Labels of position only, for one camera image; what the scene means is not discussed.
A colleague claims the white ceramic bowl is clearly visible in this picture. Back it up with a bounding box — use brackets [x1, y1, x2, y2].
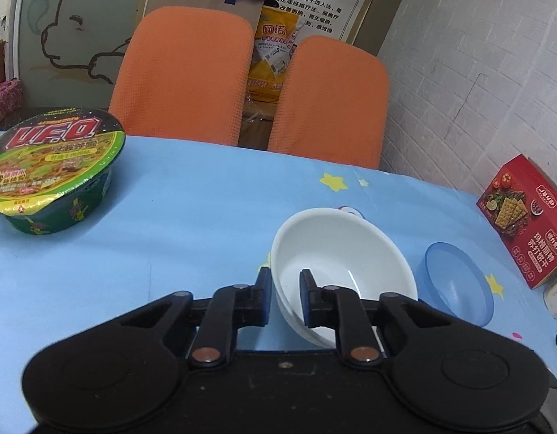
[270, 208, 419, 349]

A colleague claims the blue patterned tablecloth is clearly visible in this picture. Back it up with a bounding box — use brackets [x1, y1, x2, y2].
[0, 136, 557, 433]

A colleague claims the blue plastic bowl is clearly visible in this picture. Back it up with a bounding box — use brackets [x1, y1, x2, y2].
[415, 242, 494, 327]

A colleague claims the right orange chair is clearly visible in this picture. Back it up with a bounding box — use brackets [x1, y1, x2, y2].
[267, 35, 390, 170]

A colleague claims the orange chair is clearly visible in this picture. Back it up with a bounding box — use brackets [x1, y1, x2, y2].
[267, 35, 390, 170]
[109, 6, 254, 146]

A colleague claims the red cracker box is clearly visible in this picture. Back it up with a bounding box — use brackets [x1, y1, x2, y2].
[476, 155, 557, 289]

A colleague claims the green instant noodle bowl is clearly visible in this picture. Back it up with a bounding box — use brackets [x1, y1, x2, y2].
[0, 108, 127, 235]

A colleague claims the left orange chair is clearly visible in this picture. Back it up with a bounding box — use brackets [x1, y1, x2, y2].
[109, 6, 254, 146]

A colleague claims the yellow snack bag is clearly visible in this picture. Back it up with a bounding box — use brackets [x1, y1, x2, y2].
[247, 6, 306, 104]

